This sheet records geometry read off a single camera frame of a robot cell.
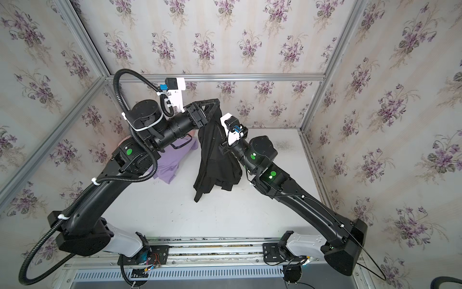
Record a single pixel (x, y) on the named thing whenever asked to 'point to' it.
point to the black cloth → (214, 167)
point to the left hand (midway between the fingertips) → (216, 97)
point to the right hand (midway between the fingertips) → (216, 119)
